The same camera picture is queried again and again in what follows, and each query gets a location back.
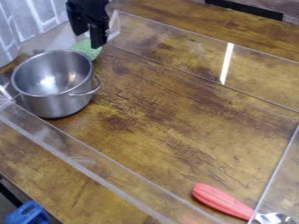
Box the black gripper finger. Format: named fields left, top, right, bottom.
left=68, top=11, right=90, bottom=36
left=90, top=24, right=110, bottom=49

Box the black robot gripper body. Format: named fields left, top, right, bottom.
left=66, top=0, right=110, bottom=27

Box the green knitted object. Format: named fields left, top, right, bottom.
left=70, top=38, right=102, bottom=60

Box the silver steel pot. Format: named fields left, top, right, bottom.
left=12, top=50, right=102, bottom=119

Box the blue plastic object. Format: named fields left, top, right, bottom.
left=4, top=200, right=51, bottom=224

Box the white patterned curtain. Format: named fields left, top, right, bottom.
left=0, top=0, right=68, bottom=67

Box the clear acrylic barrier wall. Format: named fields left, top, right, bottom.
left=0, top=10, right=299, bottom=224

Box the red handled metal spoon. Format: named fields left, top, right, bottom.
left=191, top=183, right=299, bottom=224

